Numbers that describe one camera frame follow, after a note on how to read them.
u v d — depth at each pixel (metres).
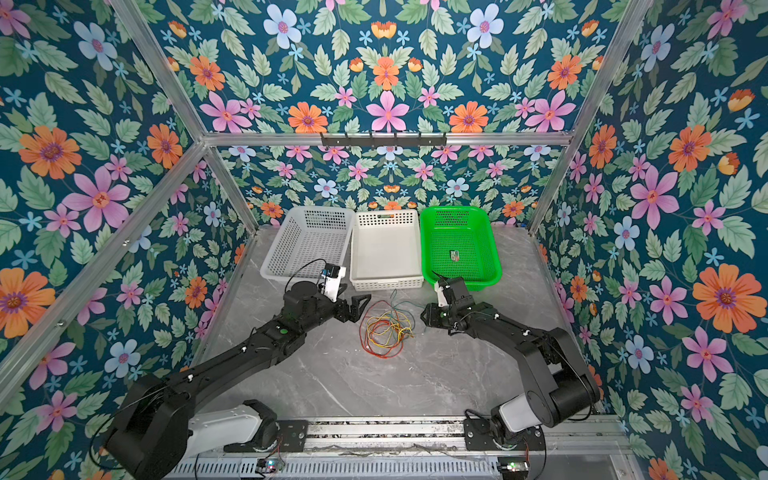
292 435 0.74
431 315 0.79
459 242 1.15
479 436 0.73
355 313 0.73
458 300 0.71
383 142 0.93
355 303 0.73
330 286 0.71
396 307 0.94
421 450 0.72
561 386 0.44
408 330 0.92
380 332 0.91
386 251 1.10
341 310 0.73
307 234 1.16
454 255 1.11
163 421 0.40
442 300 0.81
